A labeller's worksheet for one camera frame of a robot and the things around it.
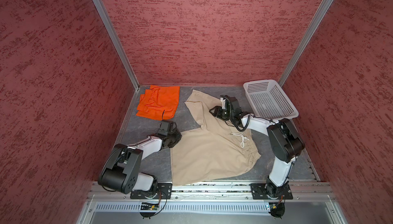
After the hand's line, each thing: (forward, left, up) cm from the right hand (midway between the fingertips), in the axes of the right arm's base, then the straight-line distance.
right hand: (210, 114), depth 94 cm
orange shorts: (+19, +38, -6) cm, 43 cm away
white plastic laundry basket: (+18, -45, -9) cm, 50 cm away
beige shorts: (-20, -1, -9) cm, 22 cm away
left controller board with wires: (-46, +32, -10) cm, 57 cm away
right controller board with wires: (-49, -29, -11) cm, 58 cm away
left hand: (-12, +18, -8) cm, 23 cm away
